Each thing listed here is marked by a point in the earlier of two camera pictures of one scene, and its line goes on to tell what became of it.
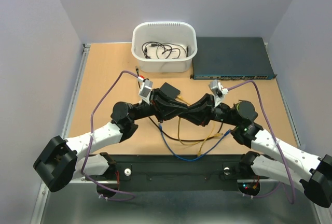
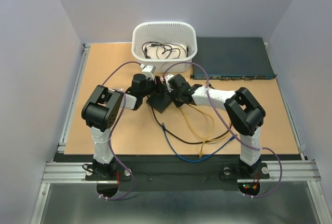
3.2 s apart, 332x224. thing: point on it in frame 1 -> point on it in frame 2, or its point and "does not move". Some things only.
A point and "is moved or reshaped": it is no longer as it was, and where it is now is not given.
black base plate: x=176 y=172 does not move
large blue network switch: x=225 y=58 does not move
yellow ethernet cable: x=203 y=141 is moved or reshaped
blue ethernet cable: x=195 y=159 is moved or reshaped
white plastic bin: x=164 y=46 does not move
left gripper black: x=163 y=107 -> x=158 y=87
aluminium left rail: x=85 y=50 does not move
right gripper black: x=198 y=111 -> x=177 y=103
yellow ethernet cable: x=191 y=143 -> x=192 y=128
